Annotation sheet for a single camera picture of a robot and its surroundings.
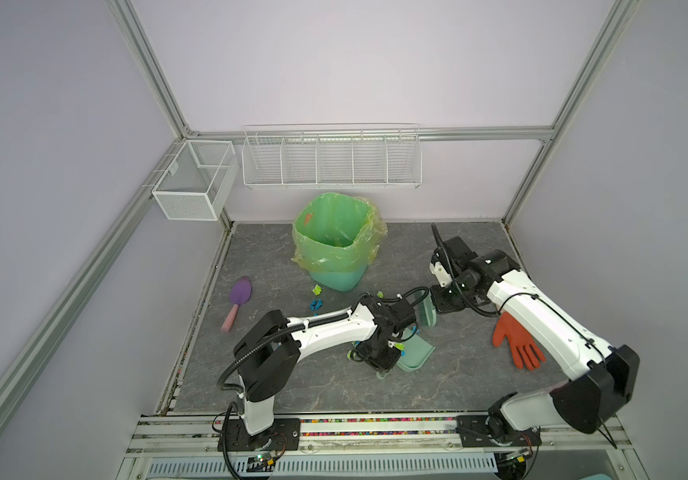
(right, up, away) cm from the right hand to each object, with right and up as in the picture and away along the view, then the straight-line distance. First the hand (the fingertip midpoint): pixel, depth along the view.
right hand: (441, 306), depth 78 cm
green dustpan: (-5, -15, +8) cm, 18 cm away
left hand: (-16, -17, 0) cm, 24 cm away
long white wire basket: (-32, +46, +21) cm, 60 cm away
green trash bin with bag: (-30, +19, +27) cm, 45 cm away
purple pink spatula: (-62, 0, +24) cm, 67 cm away
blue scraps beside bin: (-36, -3, +19) cm, 41 cm away
